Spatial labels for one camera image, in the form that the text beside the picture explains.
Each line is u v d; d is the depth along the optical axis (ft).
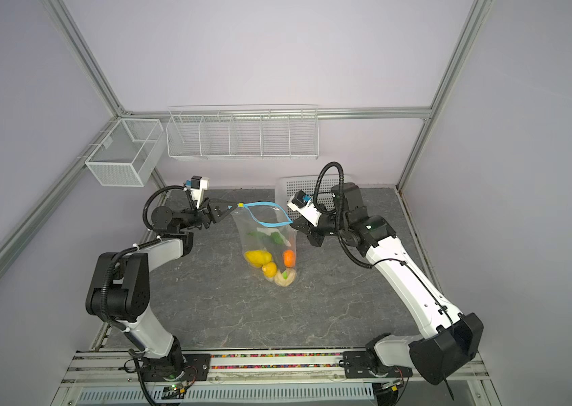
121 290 1.60
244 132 3.25
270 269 2.76
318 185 1.84
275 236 2.78
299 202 1.90
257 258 2.79
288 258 2.75
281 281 2.78
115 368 2.48
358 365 2.43
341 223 1.83
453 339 1.25
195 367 2.42
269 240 2.93
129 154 3.28
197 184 2.29
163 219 2.14
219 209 2.47
